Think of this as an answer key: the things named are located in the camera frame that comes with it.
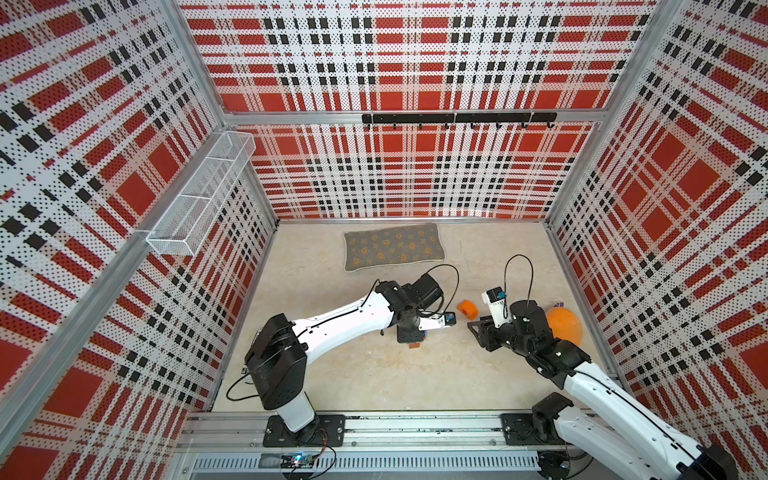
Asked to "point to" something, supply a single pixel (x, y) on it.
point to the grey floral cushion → (412, 243)
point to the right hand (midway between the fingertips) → (480, 322)
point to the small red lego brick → (414, 345)
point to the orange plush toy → (564, 324)
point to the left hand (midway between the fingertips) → (414, 323)
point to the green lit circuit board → (300, 461)
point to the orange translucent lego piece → (468, 309)
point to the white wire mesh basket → (187, 222)
